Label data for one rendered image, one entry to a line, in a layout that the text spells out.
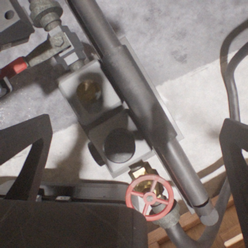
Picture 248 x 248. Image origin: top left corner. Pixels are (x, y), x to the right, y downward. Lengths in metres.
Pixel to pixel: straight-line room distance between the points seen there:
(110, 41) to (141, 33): 0.60
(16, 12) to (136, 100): 0.14
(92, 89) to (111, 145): 0.08
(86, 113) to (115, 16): 0.56
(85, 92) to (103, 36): 0.10
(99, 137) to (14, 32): 0.20
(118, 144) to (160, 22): 0.62
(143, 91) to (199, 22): 0.67
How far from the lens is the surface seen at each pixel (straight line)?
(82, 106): 0.37
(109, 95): 0.37
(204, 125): 0.88
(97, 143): 0.38
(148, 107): 0.26
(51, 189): 0.75
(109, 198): 0.74
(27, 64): 0.39
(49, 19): 0.43
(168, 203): 0.36
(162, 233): 0.87
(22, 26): 0.25
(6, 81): 0.32
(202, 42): 0.89
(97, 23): 0.28
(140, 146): 0.37
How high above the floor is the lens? 0.83
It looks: 84 degrees down
